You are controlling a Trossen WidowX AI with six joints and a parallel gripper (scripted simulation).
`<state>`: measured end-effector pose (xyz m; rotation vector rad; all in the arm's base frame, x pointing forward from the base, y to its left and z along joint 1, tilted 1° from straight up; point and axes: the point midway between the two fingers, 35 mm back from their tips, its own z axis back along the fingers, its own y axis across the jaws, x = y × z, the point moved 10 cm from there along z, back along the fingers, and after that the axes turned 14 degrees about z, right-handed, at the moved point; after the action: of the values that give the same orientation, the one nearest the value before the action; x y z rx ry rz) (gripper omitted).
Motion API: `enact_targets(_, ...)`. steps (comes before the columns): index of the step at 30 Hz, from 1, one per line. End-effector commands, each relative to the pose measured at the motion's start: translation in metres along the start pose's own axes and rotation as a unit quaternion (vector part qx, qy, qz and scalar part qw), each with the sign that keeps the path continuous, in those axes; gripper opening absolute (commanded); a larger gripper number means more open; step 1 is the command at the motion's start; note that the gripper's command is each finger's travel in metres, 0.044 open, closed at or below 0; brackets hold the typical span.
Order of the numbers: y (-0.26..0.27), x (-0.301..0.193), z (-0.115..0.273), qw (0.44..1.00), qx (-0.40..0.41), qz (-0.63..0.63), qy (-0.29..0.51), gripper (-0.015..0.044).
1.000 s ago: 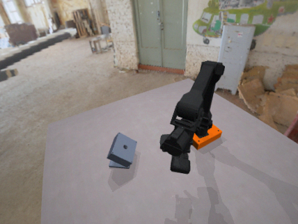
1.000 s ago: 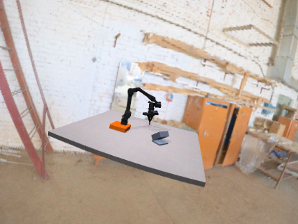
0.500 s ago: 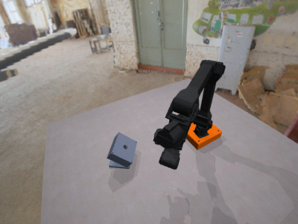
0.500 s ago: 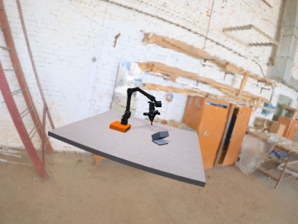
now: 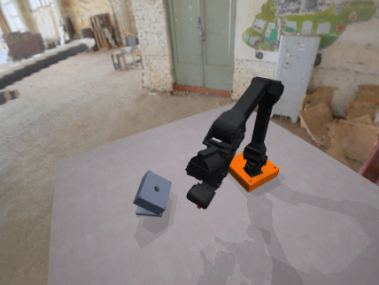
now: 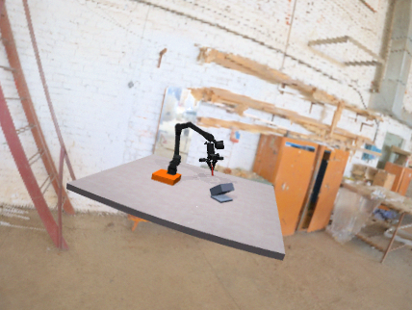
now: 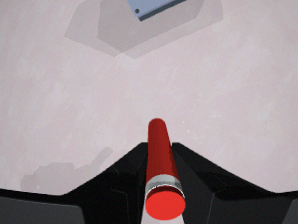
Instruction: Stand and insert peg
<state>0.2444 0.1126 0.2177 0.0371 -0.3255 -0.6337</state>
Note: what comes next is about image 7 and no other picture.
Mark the red peg with white band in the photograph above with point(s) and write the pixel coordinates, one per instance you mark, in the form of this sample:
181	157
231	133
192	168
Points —
164	198

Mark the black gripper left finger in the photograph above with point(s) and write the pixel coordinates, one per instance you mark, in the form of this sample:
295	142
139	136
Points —
116	196

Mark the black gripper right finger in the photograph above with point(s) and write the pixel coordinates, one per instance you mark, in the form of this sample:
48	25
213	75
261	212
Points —
215	196

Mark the blue-grey flat panel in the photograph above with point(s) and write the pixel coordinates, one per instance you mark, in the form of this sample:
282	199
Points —
145	9

